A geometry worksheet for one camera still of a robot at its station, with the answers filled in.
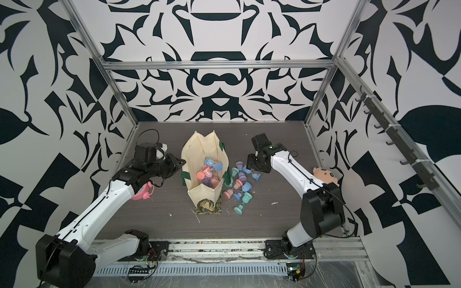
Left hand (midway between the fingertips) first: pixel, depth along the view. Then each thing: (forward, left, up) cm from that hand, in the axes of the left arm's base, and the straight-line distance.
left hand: (184, 158), depth 79 cm
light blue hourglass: (+1, -15, -11) cm, 18 cm away
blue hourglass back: (+5, -10, -12) cm, 17 cm away
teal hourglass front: (-17, -23, -18) cm, 34 cm away
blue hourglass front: (-11, -23, -17) cm, 31 cm away
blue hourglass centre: (-6, -28, -18) cm, 34 cm away
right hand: (+2, -31, -8) cm, 32 cm away
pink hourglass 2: (-4, -23, -19) cm, 30 cm away
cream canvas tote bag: (+6, -7, -17) cm, 19 cm away
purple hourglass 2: (+7, -25, -17) cm, 31 cm away
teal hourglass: (-12, -27, -17) cm, 34 cm away
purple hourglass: (-5, -12, -14) cm, 19 cm away
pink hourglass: (-2, -9, -10) cm, 13 cm away
